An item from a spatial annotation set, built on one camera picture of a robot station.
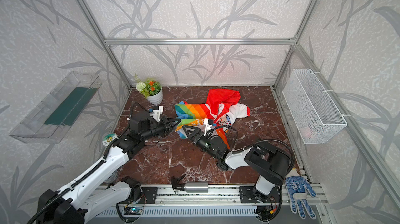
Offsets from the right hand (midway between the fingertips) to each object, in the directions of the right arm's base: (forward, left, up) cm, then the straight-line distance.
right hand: (185, 125), depth 74 cm
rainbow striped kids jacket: (+21, -20, -15) cm, 33 cm away
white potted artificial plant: (+30, +26, -8) cm, 41 cm away
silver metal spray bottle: (-23, -3, -20) cm, 30 cm away
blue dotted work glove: (-23, -55, -21) cm, 63 cm away
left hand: (+2, +1, +4) cm, 4 cm away
